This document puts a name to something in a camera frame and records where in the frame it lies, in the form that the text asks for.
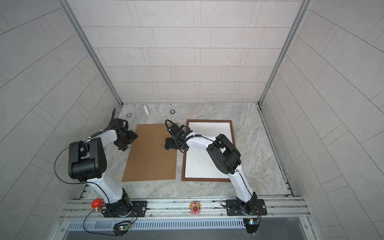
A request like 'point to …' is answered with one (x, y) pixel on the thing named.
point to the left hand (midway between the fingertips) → (137, 136)
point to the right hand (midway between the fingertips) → (169, 147)
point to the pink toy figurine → (195, 206)
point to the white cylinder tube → (146, 109)
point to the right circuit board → (252, 225)
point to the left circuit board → (120, 228)
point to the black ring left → (129, 114)
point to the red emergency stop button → (96, 204)
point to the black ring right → (172, 111)
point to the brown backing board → (148, 159)
